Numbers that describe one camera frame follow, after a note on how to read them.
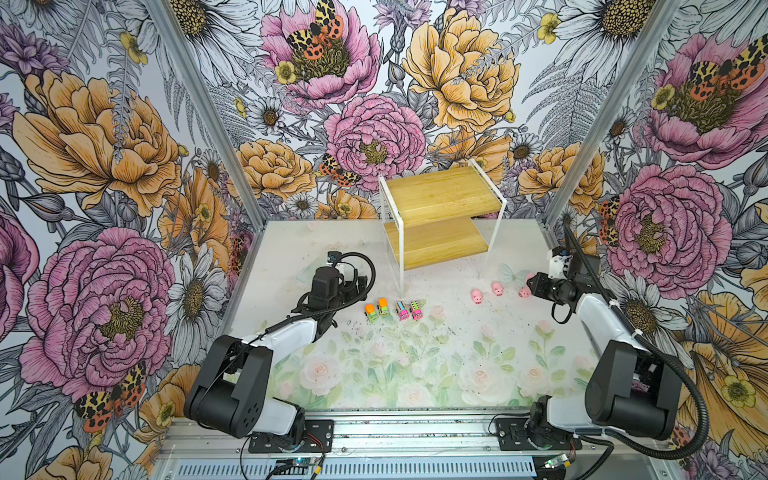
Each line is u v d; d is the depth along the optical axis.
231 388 0.43
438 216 0.78
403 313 0.94
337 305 0.72
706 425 0.37
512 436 0.74
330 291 0.72
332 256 0.80
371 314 0.94
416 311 0.94
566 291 0.67
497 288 1.00
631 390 0.43
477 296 0.99
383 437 0.76
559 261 0.80
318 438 0.73
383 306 0.96
